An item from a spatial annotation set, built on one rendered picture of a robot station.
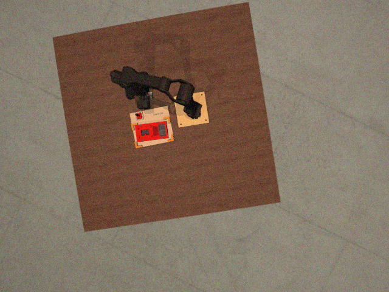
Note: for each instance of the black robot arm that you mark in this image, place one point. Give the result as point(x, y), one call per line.
point(132, 80)

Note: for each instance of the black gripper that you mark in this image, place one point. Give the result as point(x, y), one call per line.
point(144, 100)

